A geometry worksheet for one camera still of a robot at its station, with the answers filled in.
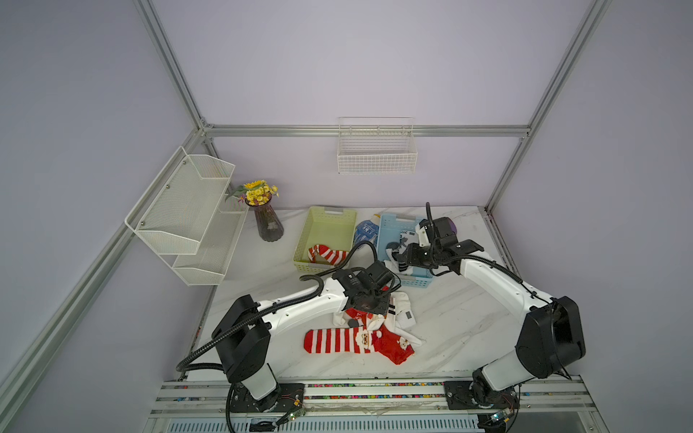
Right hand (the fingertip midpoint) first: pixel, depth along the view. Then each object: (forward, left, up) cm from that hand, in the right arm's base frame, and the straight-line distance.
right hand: (408, 260), depth 88 cm
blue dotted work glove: (+23, +13, -12) cm, 29 cm away
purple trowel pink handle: (+26, -25, -13) cm, 39 cm away
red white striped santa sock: (-22, +18, -11) cm, 31 cm away
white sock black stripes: (-12, +3, -8) cm, 15 cm away
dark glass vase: (+20, +51, -4) cm, 55 cm away
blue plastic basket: (+24, +3, -12) cm, 27 cm away
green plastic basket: (+25, +27, -11) cm, 38 cm away
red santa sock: (-23, +7, -12) cm, 27 cm away
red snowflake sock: (-14, +18, -9) cm, 25 cm away
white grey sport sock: (+18, -4, -11) cm, 21 cm away
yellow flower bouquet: (+20, +51, +13) cm, 56 cm away
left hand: (-15, +10, -3) cm, 18 cm away
